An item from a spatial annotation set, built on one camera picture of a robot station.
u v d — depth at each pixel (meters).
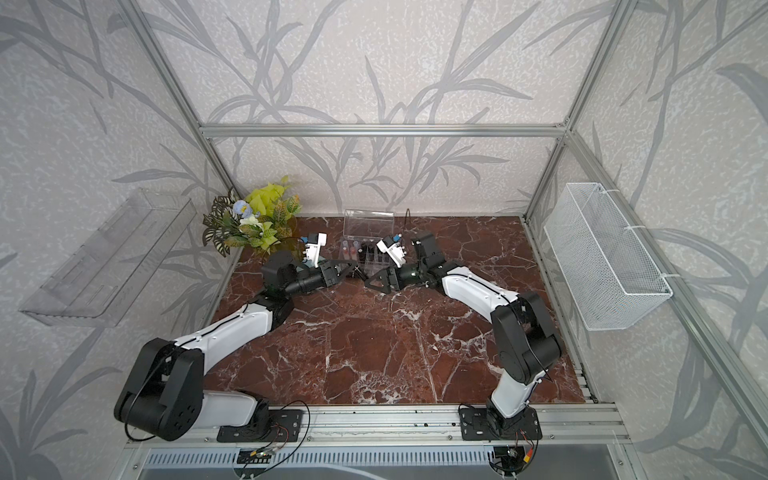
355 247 1.02
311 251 0.74
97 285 0.65
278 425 0.73
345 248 1.00
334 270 0.75
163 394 0.42
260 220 0.89
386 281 0.74
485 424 0.73
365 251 1.02
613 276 0.59
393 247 0.77
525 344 0.48
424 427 0.75
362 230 1.19
